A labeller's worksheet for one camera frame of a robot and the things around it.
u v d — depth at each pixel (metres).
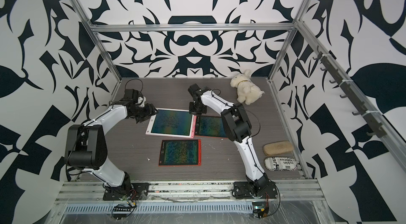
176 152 0.85
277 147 0.85
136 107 0.83
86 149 0.97
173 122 0.97
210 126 0.96
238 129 0.59
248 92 0.99
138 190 0.74
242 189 0.74
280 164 0.79
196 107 0.87
